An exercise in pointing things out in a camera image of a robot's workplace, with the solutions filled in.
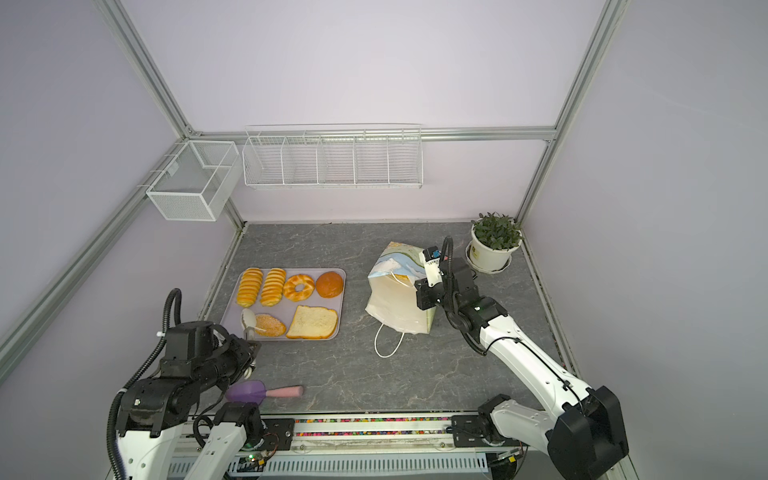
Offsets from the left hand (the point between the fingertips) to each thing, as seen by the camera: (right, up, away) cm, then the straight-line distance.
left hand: (260, 350), depth 69 cm
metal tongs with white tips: (-7, +5, +7) cm, 11 cm away
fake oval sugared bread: (-5, 0, +20) cm, 21 cm away
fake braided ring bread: (-5, +11, +31) cm, 33 cm away
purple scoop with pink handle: (-6, -14, +9) cm, 17 cm away
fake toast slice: (+6, +1, +23) cm, 24 cm away
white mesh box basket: (-36, +47, +32) cm, 67 cm away
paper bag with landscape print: (+30, +10, +26) cm, 41 cm away
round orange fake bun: (+9, +12, +29) cm, 33 cm away
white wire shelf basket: (+10, +55, +31) cm, 64 cm away
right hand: (+37, +14, +11) cm, 41 cm away
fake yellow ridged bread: (-10, +11, +30) cm, 34 cm away
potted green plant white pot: (+62, +27, +24) cm, 72 cm away
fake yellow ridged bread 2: (-18, +11, +31) cm, 37 cm away
